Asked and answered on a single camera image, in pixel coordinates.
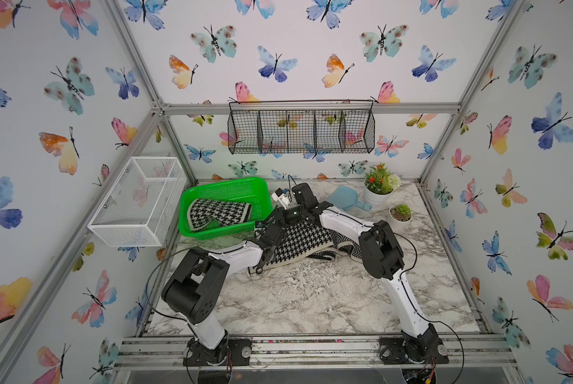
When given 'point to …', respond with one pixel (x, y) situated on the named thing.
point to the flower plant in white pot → (379, 186)
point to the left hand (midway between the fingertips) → (264, 248)
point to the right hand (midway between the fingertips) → (266, 221)
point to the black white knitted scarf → (301, 239)
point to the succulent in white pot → (400, 217)
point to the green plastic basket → (213, 210)
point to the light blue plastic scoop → (346, 198)
